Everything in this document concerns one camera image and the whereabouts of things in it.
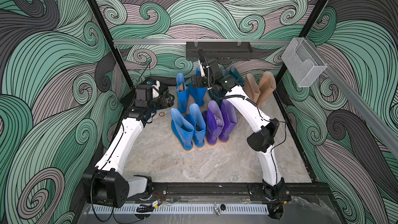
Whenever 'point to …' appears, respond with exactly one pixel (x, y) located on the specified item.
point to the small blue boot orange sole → (183, 95)
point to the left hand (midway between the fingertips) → (168, 96)
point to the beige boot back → (251, 88)
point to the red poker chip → (161, 114)
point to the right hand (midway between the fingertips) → (197, 77)
